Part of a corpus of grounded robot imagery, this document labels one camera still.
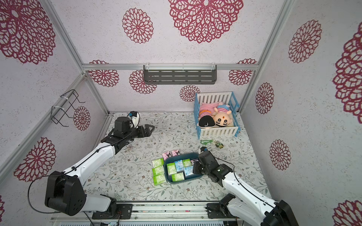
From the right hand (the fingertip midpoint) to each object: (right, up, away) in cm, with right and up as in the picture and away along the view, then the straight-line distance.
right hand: (196, 167), depth 83 cm
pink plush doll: (+12, +38, +28) cm, 48 cm away
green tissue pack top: (-5, +1, +7) cm, 9 cm away
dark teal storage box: (-15, +4, +7) cm, 17 cm away
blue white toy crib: (+27, +47, +27) cm, 60 cm away
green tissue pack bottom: (-22, -5, +1) cm, 23 cm away
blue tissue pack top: (-10, 0, +5) cm, 11 cm away
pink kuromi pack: (-2, +2, +7) cm, 7 cm away
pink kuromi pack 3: (-13, +7, +11) cm, 18 cm away
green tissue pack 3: (-24, +1, +7) cm, 25 cm away
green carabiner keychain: (+9, +13, +20) cm, 25 cm away
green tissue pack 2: (-11, -6, +1) cm, 12 cm away
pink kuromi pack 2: (-18, +6, +9) cm, 21 cm away
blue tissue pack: (-5, -1, -1) cm, 5 cm away
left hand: (-28, +23, +1) cm, 37 cm away
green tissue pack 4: (-23, -3, +3) cm, 23 cm away
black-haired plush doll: (+10, +29, +18) cm, 36 cm away
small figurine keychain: (+18, +11, +17) cm, 27 cm away
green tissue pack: (-15, -1, +3) cm, 15 cm away
